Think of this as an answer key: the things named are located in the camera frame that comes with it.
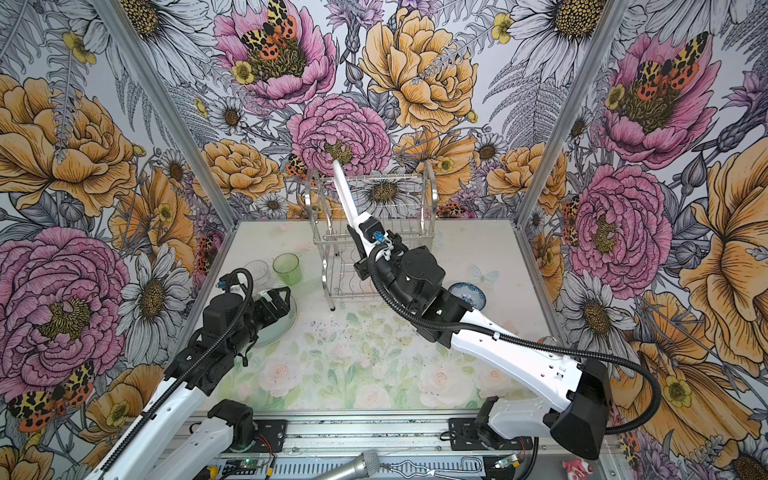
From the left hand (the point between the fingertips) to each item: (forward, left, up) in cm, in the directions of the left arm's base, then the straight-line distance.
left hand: (278, 305), depth 78 cm
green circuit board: (-32, +7, -19) cm, 38 cm away
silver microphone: (-33, -23, -13) cm, 42 cm away
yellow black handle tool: (-33, +12, -16) cm, 39 cm away
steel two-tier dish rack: (+52, -35, -12) cm, 64 cm away
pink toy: (-34, -69, -13) cm, 78 cm away
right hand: (+3, -21, +24) cm, 32 cm away
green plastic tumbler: (+22, +6, -13) cm, 26 cm away
